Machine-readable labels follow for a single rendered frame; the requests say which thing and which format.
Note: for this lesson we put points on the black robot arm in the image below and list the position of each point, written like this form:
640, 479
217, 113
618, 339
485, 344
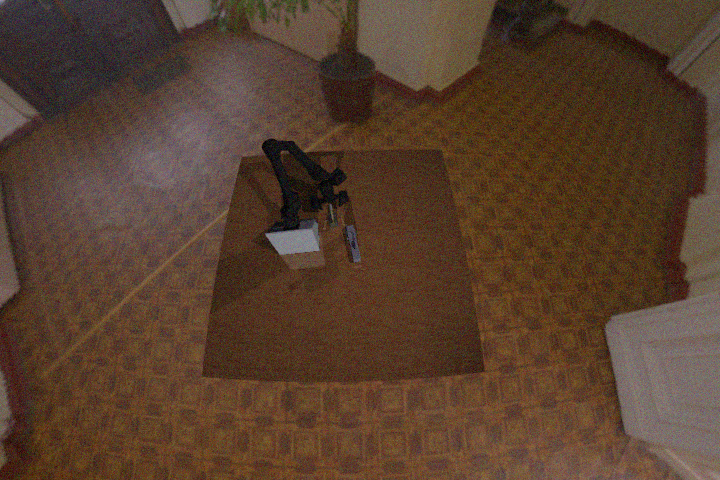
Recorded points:
272, 149

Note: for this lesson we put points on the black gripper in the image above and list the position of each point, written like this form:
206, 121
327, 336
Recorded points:
343, 198

